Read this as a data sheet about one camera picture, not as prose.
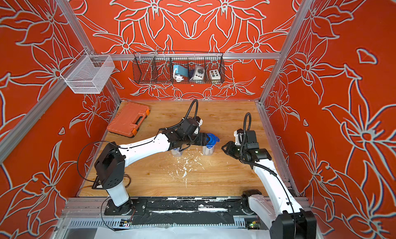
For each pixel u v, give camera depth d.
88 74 0.91
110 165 0.45
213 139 0.81
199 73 0.90
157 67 0.99
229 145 0.70
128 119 1.03
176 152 0.88
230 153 0.70
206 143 0.77
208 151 0.87
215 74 0.94
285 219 0.39
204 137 0.76
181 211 0.73
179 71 0.85
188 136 0.67
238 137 0.67
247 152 0.59
